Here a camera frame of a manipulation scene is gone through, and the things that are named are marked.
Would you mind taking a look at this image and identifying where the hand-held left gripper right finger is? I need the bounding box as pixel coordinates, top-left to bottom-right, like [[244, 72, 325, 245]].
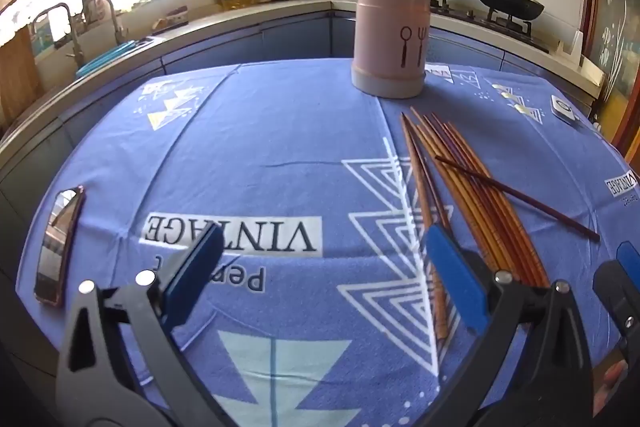
[[424, 223, 594, 427]]

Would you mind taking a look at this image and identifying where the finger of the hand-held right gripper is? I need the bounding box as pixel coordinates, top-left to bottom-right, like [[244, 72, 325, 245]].
[[592, 241, 640, 358]]

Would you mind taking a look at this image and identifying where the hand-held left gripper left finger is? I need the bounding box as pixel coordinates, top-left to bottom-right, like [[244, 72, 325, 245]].
[[55, 223, 226, 427]]

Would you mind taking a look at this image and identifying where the bundle of wooden chopsticks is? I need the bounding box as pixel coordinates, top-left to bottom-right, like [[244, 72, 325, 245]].
[[400, 107, 552, 341]]

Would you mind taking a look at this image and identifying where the dark brown chopstick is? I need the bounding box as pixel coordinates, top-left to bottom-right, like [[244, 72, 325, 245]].
[[435, 155, 601, 242]]

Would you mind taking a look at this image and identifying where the pink utensil holder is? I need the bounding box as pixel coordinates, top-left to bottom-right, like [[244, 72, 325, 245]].
[[350, 0, 432, 98]]

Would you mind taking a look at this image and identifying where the person's right hand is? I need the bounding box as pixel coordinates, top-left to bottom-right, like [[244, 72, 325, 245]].
[[602, 354, 632, 408]]

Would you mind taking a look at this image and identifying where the smartphone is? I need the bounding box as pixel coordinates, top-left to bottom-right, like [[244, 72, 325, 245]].
[[33, 185, 86, 308]]

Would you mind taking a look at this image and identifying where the blue printed tablecloth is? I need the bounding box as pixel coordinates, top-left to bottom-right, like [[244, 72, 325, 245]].
[[15, 57, 640, 427]]

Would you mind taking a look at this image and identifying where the small white square device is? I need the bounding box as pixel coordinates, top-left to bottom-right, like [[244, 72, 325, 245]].
[[550, 94, 581, 126]]

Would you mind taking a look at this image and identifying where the blue plastic tray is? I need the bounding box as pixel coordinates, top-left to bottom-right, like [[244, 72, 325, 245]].
[[75, 39, 139, 78]]

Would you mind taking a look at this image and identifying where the white plastic stand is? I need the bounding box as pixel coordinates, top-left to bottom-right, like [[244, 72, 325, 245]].
[[557, 29, 587, 58]]

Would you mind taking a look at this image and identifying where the gas stove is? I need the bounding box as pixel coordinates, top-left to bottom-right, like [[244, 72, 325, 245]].
[[425, 0, 551, 54]]

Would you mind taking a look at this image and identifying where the kitchen counter with blue cabinets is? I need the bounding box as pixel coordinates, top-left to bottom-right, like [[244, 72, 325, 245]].
[[0, 0, 608, 208]]

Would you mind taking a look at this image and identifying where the wooden cutting board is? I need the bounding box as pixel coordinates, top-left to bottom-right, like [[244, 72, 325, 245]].
[[0, 27, 44, 128]]

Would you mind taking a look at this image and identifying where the steel kitchen faucet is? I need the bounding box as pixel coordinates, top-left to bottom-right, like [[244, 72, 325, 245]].
[[32, 3, 87, 68], [82, 0, 127, 46]]

